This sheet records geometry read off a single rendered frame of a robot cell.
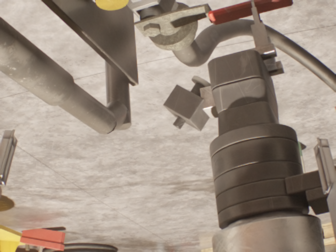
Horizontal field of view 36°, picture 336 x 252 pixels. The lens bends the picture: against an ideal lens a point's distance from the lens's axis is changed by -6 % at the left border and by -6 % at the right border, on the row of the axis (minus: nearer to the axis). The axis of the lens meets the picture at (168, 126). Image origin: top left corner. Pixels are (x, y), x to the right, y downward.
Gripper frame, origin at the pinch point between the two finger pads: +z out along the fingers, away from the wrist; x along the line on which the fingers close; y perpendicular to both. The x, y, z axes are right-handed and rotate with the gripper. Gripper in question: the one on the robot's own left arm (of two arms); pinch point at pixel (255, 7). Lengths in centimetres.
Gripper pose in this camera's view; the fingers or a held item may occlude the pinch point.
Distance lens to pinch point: 51.5
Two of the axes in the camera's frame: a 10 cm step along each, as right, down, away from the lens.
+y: -9.3, 2.3, 3.0
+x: 3.7, 3.4, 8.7
